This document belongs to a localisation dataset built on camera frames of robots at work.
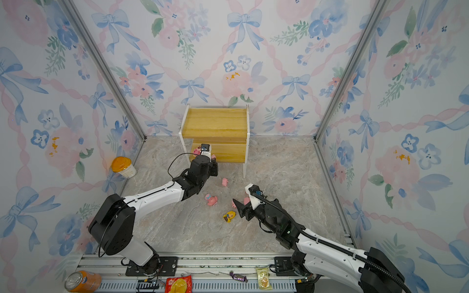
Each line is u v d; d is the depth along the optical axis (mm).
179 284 689
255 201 661
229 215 858
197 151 885
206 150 739
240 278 709
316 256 521
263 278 702
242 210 666
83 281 624
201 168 653
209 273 732
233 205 880
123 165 934
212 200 900
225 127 799
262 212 661
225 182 975
